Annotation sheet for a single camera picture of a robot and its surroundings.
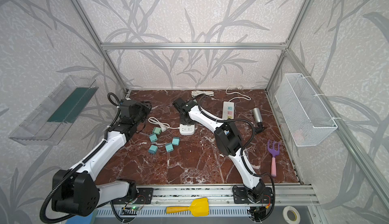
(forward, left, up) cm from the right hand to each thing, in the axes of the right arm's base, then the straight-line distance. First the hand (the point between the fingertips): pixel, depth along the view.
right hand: (187, 117), depth 97 cm
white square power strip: (-6, 0, -4) cm, 8 cm away
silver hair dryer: (+2, -48, -4) cm, 48 cm away
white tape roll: (-49, -49, -5) cm, 69 cm away
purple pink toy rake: (-20, -53, -7) cm, 57 cm away
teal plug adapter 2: (-19, +19, -5) cm, 27 cm away
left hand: (+1, +17, +19) cm, 26 cm away
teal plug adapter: (-14, +6, -5) cm, 16 cm away
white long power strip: (+8, -28, -5) cm, 29 cm away
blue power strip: (+25, -4, -4) cm, 26 cm away
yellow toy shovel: (-47, -9, -5) cm, 48 cm away
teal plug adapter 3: (-18, +10, -5) cm, 21 cm away
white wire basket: (-20, -54, +28) cm, 64 cm away
